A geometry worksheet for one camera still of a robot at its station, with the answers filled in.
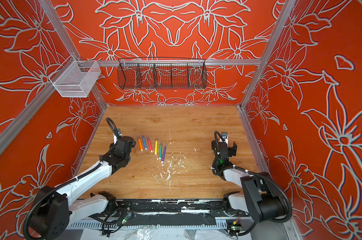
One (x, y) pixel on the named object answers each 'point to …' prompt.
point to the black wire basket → (162, 73)
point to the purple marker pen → (164, 154)
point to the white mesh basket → (75, 78)
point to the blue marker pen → (145, 144)
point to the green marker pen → (160, 152)
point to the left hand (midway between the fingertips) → (119, 141)
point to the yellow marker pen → (156, 147)
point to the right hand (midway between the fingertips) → (224, 139)
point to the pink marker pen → (150, 146)
